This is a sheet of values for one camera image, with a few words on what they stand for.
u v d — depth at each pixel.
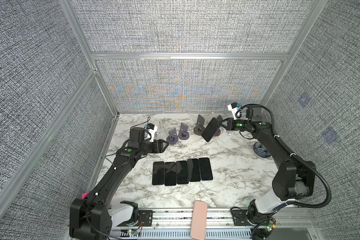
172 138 1.00
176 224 0.73
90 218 0.39
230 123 0.73
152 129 0.72
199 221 0.72
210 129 0.87
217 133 1.06
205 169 0.91
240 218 0.73
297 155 0.47
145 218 0.73
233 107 0.76
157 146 0.69
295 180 0.44
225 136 1.03
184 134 1.02
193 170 0.91
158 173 0.90
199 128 1.04
